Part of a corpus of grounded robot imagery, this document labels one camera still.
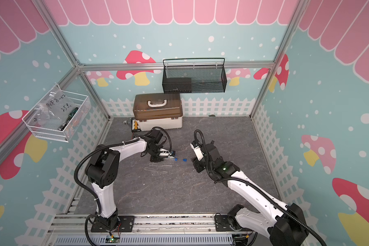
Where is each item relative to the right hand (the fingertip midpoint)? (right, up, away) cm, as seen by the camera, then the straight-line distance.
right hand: (194, 156), depth 80 cm
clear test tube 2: (-24, -10, +14) cm, 30 cm away
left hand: (-21, -3, +18) cm, 28 cm away
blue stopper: (-11, -4, +17) cm, 20 cm away
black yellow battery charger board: (-43, +17, +33) cm, 57 cm away
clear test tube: (-21, -8, +14) cm, 26 cm away
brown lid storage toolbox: (-20, +27, +17) cm, 37 cm away
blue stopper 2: (-6, -5, +17) cm, 19 cm away
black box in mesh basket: (-10, +41, +10) cm, 43 cm away
